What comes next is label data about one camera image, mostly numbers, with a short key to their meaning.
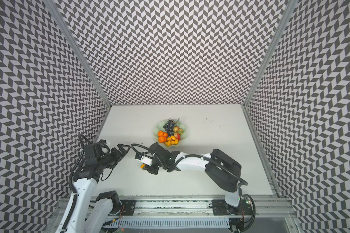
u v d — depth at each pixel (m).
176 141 0.94
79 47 0.89
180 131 0.96
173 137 0.95
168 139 0.94
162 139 0.93
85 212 0.43
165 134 0.98
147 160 0.70
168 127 0.96
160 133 0.96
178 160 0.57
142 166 0.77
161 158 0.64
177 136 0.96
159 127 1.01
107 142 0.73
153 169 0.71
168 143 0.91
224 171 0.41
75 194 0.45
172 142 0.91
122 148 0.70
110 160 0.66
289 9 0.68
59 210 0.72
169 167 0.61
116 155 0.69
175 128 0.96
